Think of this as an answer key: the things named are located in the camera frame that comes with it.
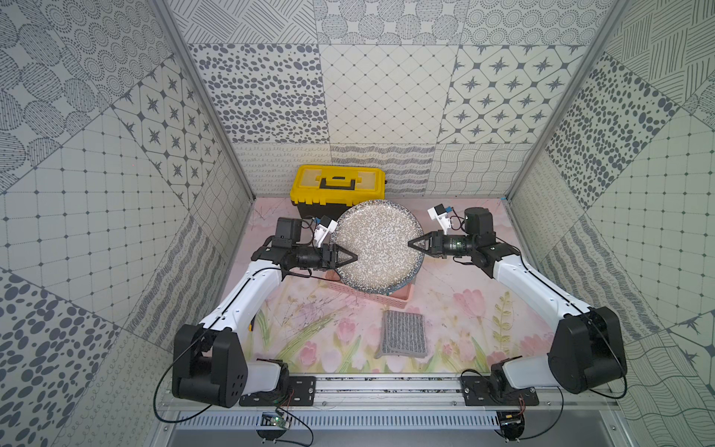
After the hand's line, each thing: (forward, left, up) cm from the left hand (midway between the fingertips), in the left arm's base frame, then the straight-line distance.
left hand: (349, 254), depth 76 cm
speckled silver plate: (+6, -8, +2) cm, 10 cm away
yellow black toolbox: (+32, +11, -6) cm, 34 cm away
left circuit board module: (-37, +18, -23) cm, 48 cm away
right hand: (+3, -17, +1) cm, 17 cm away
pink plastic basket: (-6, -14, -15) cm, 22 cm away
